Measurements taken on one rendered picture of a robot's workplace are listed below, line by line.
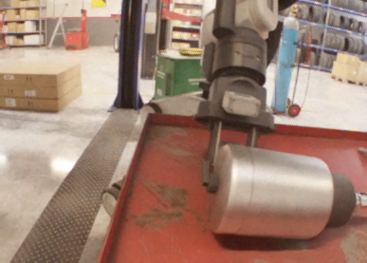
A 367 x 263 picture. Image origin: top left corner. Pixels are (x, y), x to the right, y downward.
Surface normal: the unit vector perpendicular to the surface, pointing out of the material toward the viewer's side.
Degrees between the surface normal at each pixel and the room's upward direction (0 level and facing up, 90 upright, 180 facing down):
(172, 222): 0
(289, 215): 81
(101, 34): 90
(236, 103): 84
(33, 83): 90
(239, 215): 86
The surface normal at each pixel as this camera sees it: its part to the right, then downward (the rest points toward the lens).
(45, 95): 0.00, 0.37
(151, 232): 0.08, -0.93
